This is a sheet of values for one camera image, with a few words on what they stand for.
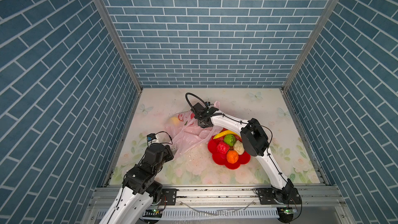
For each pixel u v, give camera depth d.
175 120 0.96
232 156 0.81
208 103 0.91
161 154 0.59
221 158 0.85
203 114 0.75
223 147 0.84
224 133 0.89
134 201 0.49
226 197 0.75
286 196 0.64
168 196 0.74
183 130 0.86
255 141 0.58
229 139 0.87
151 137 0.67
